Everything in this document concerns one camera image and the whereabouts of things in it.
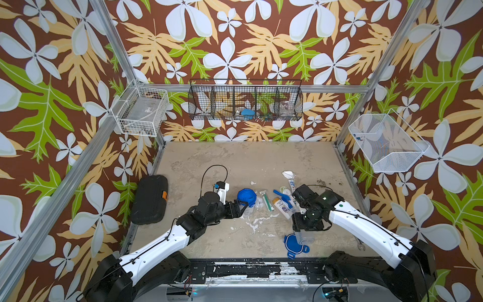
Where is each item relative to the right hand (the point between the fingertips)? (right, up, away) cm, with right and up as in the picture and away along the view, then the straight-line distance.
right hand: (296, 227), depth 78 cm
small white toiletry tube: (-3, +6, +13) cm, 14 cm away
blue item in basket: (-20, +53, +17) cm, 59 cm away
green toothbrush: (-10, +8, +15) cm, 20 cm away
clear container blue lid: (-20, +13, +3) cm, 24 cm away
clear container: (+2, -1, -7) cm, 7 cm away
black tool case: (-67, +9, +11) cm, 69 cm away
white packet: (+5, +19, +26) cm, 33 cm away
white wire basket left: (-70, +52, +9) cm, 88 cm away
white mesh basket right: (+42, +37, +4) cm, 56 cm away
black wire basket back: (-21, +61, +20) cm, 67 cm away
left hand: (-22, +11, 0) cm, 25 cm away
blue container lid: (-1, -9, +2) cm, 9 cm away
